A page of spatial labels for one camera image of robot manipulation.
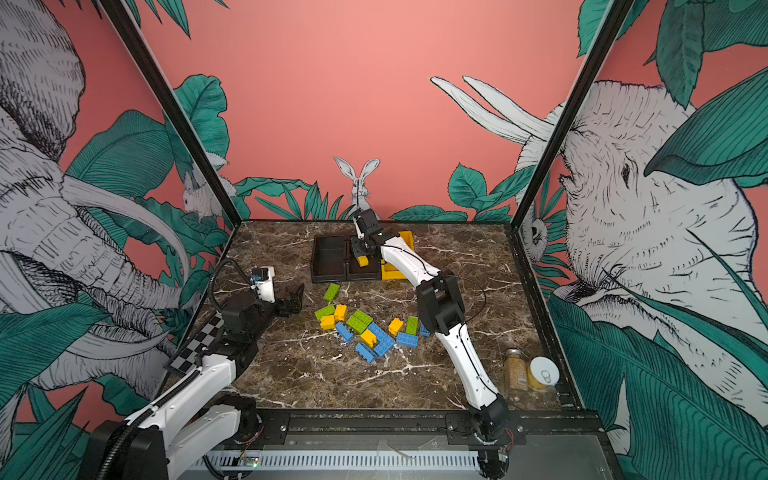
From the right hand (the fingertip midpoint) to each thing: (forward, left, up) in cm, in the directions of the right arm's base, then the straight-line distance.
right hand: (354, 240), depth 101 cm
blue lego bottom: (-35, -6, -9) cm, 37 cm away
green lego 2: (-26, -20, -11) cm, 34 cm away
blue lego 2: (-28, -23, -10) cm, 38 cm away
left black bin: (0, +10, -11) cm, 15 cm away
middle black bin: (-9, 0, -7) cm, 11 cm away
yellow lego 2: (-31, -6, -9) cm, 33 cm away
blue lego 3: (-31, -18, -10) cm, 37 cm away
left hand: (-21, +16, +7) cm, 27 cm away
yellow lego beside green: (-23, +3, -9) cm, 25 cm away
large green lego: (-25, -3, -10) cm, 27 cm away
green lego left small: (-22, +8, -9) cm, 25 cm away
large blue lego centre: (-32, -11, -10) cm, 35 cm away
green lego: (-14, +8, -11) cm, 20 cm away
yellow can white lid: (-42, -54, -6) cm, 68 cm away
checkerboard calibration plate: (-39, +45, -7) cm, 60 cm away
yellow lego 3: (-27, -14, -9) cm, 32 cm away
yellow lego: (-26, +7, -9) cm, 28 cm away
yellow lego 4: (-2, -2, -10) cm, 10 cm away
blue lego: (-29, +1, -10) cm, 31 cm away
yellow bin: (-8, -12, -7) cm, 16 cm away
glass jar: (-41, -47, -7) cm, 63 cm away
